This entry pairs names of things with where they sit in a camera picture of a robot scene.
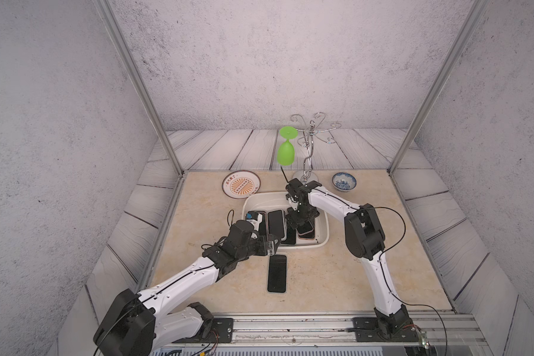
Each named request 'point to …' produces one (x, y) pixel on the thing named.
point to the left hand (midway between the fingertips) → (275, 241)
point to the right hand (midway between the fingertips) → (300, 221)
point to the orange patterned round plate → (241, 184)
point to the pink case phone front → (277, 224)
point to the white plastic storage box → (313, 234)
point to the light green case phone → (277, 274)
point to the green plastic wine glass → (285, 153)
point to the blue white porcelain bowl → (343, 182)
